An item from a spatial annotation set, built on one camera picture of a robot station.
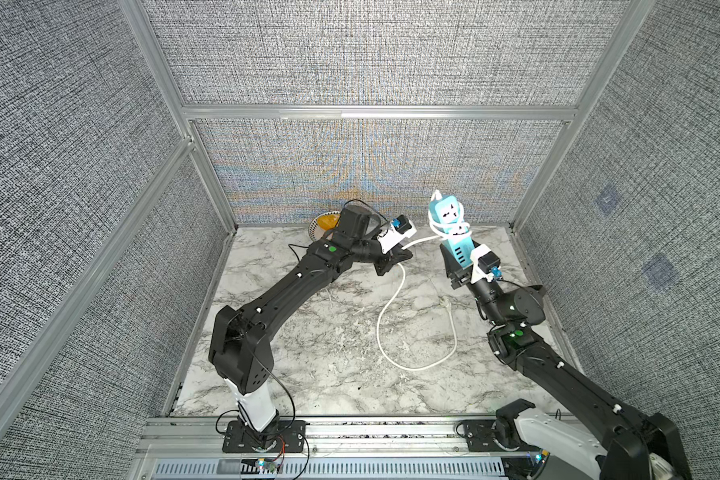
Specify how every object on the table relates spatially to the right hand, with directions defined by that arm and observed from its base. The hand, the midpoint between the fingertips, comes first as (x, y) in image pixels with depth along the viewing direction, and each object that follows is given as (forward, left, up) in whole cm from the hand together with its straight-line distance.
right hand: (460, 232), depth 64 cm
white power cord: (+3, -6, -37) cm, 38 cm away
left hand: (+4, +8, -11) cm, 14 cm away
